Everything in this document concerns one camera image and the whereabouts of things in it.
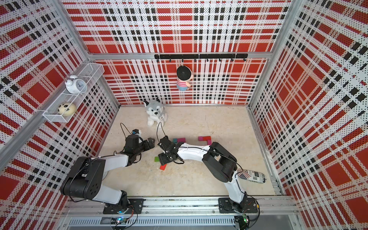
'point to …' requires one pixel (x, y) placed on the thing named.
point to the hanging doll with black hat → (184, 75)
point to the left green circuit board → (119, 220)
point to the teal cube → (175, 140)
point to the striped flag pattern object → (251, 176)
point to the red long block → (163, 167)
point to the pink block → (209, 142)
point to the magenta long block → (181, 140)
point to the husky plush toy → (155, 112)
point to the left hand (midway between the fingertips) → (152, 141)
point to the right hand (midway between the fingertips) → (167, 158)
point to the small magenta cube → (200, 138)
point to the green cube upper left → (156, 159)
